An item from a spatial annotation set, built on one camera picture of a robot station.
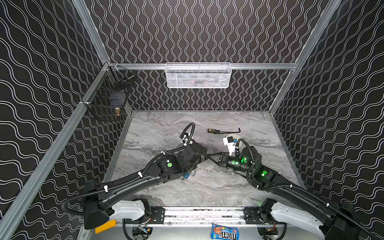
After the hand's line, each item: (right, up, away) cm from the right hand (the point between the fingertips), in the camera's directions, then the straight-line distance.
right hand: (207, 157), depth 69 cm
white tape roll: (+17, +6, +17) cm, 25 cm away
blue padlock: (-10, -14, +18) cm, 25 cm away
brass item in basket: (-49, +23, +14) cm, 56 cm away
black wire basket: (-61, +32, +26) cm, 73 cm away
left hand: (+2, +3, -2) cm, 4 cm away
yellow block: (-47, -33, +3) cm, 57 cm away
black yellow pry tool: (+11, +10, +38) cm, 41 cm away
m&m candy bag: (+7, -35, 0) cm, 36 cm away
